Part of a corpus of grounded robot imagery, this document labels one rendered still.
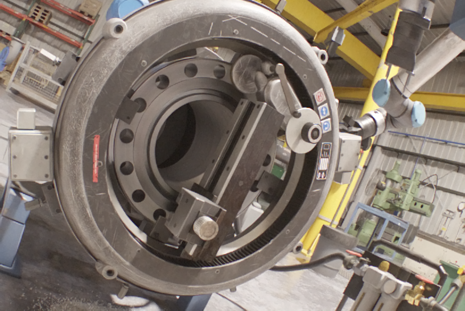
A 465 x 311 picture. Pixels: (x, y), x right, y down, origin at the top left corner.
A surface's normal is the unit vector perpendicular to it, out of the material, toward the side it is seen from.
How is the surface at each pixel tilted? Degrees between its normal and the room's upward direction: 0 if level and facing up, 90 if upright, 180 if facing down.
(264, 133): 90
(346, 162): 90
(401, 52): 110
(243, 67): 90
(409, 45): 122
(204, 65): 90
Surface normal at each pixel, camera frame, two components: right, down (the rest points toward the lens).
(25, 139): 0.47, 0.16
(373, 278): -0.77, -0.40
